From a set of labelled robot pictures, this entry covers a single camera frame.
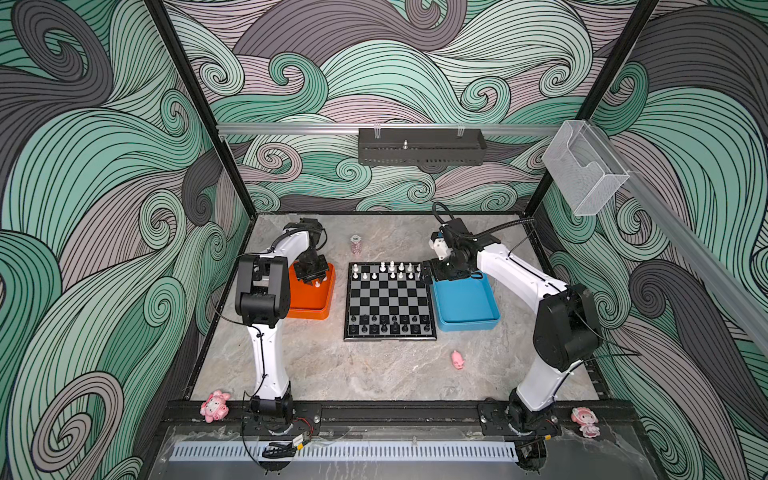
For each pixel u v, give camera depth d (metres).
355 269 1.01
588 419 0.71
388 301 0.93
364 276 0.99
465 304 0.94
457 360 0.81
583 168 0.79
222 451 0.70
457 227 0.73
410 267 1.00
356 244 1.04
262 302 0.56
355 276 0.99
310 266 0.85
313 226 0.77
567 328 0.47
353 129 0.93
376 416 0.74
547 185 1.10
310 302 0.91
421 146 0.96
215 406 0.73
